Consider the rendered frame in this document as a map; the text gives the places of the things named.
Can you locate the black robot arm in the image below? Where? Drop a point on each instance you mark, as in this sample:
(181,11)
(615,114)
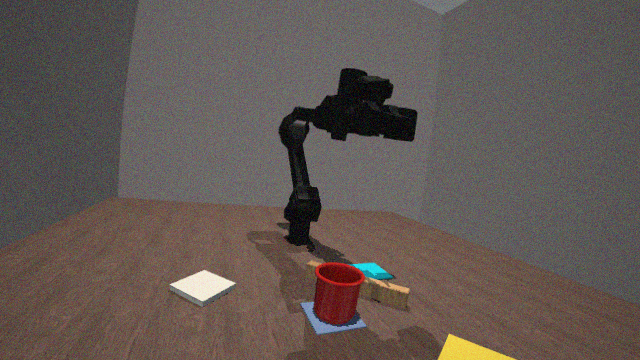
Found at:
(304,204)

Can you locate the cream flat square tile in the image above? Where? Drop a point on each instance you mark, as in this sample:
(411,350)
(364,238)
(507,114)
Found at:
(202,288)

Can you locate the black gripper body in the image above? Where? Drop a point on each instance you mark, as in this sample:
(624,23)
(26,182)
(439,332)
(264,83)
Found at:
(342,117)

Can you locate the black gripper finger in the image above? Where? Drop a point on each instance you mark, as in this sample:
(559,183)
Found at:
(392,133)
(373,121)

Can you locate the red translucent cup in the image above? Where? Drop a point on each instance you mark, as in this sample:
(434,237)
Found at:
(336,293)

